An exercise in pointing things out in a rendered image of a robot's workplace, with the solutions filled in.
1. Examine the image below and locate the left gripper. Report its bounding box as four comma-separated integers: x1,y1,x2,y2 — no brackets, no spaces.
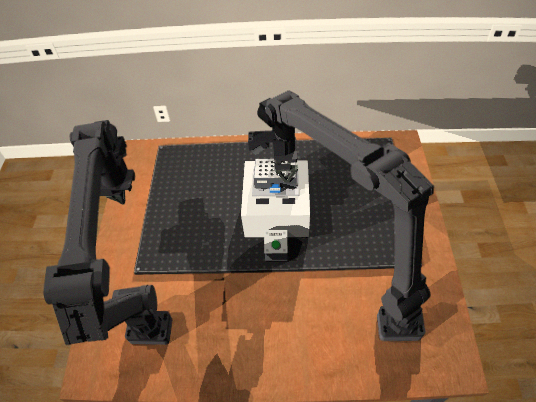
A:
100,162,135,205

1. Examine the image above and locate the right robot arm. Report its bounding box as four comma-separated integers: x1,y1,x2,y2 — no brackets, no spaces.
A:
248,90,434,337

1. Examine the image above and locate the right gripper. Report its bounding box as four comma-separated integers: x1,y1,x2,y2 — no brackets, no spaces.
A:
274,135,298,183

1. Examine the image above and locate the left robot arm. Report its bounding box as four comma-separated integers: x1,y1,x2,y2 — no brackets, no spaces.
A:
43,120,170,345

